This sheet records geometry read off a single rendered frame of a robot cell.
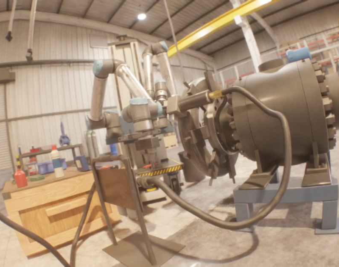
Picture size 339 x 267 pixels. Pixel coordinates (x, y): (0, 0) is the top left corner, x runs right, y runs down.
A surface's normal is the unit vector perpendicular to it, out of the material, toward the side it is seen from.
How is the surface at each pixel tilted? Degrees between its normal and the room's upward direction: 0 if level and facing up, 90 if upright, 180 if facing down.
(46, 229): 90
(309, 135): 119
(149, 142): 90
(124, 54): 90
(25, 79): 90
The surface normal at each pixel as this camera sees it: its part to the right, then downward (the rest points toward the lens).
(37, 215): 0.72, -0.15
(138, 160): 0.18, -0.04
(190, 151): -0.59, 0.41
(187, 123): -0.19, -0.08
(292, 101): -0.69, -0.04
